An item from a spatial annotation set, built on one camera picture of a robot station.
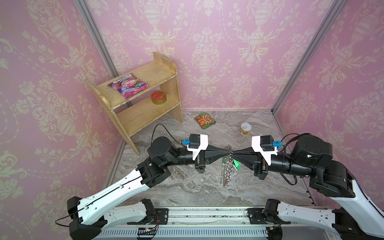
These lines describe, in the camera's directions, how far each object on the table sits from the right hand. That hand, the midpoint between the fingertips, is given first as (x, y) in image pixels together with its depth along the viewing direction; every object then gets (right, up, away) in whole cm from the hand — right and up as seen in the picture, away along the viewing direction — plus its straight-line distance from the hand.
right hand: (233, 152), depth 46 cm
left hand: (-2, 0, -2) cm, 3 cm away
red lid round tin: (-35, +26, +48) cm, 65 cm away
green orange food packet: (-4, +12, +66) cm, 68 cm away
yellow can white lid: (+23, +6, +56) cm, 61 cm away
